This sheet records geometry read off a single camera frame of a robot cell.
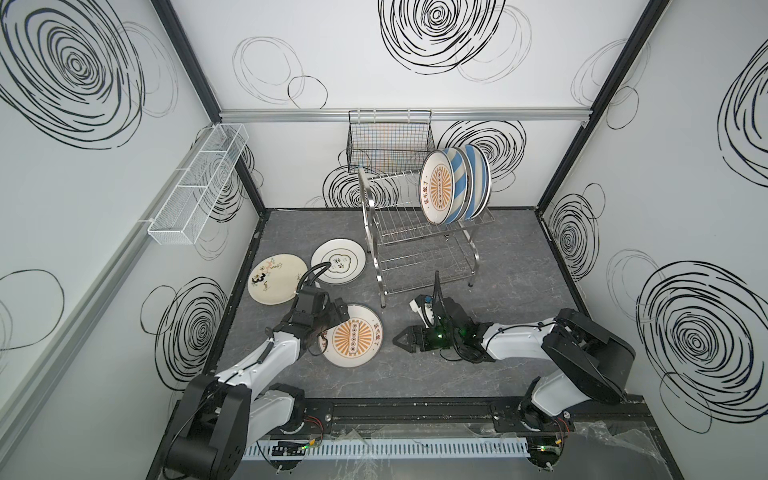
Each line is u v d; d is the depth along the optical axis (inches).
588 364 17.3
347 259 41.3
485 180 27.2
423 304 30.8
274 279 39.2
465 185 26.9
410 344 29.4
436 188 31.1
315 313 27.3
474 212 28.9
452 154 29.1
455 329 26.8
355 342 34.0
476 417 29.7
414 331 29.6
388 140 48.7
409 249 42.2
